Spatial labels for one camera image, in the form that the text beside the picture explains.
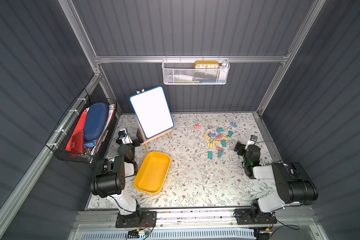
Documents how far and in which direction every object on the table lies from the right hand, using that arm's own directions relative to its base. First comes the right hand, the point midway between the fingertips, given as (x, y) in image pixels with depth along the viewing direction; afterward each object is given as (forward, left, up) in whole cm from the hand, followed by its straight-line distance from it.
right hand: (250, 143), depth 92 cm
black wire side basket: (-18, +82, +20) cm, 86 cm away
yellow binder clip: (+4, +23, -8) cm, 25 cm away
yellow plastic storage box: (-16, +60, -8) cm, 63 cm away
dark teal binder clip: (-5, +18, -5) cm, 20 cm away
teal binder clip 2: (+16, +15, -7) cm, 23 cm away
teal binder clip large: (+5, +14, -8) cm, 17 cm away
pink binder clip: (+20, +31, -8) cm, 38 cm away
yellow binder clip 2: (+5, +19, -6) cm, 21 cm away
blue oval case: (-3, +85, +25) cm, 88 cm away
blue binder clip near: (+11, +22, -7) cm, 26 cm away
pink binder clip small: (+10, +17, -6) cm, 20 cm away
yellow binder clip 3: (+9, +24, -8) cm, 27 cm away
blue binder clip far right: (+21, +4, -8) cm, 23 cm away
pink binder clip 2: (-1, +18, -6) cm, 19 cm away
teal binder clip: (-4, +24, -9) cm, 26 cm away
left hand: (+2, +72, +9) cm, 73 cm away
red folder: (-16, +89, +24) cm, 93 cm away
